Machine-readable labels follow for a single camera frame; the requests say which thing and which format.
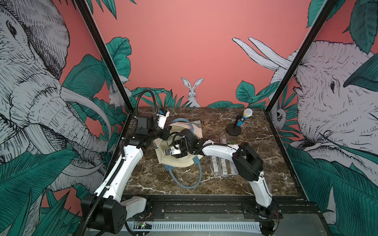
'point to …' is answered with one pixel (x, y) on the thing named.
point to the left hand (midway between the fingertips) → (171, 124)
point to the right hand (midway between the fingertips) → (170, 145)
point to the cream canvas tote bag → (161, 143)
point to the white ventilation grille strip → (192, 226)
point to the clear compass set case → (215, 163)
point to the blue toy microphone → (247, 113)
